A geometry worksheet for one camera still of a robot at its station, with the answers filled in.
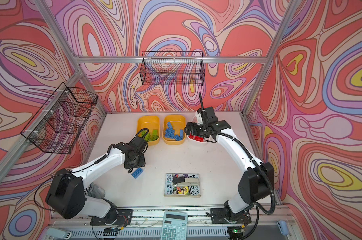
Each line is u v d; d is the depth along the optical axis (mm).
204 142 959
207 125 609
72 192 415
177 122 1125
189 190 803
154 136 1011
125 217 724
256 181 420
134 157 633
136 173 859
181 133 1046
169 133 1040
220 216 738
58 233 687
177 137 1017
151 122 1104
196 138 1015
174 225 690
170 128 1072
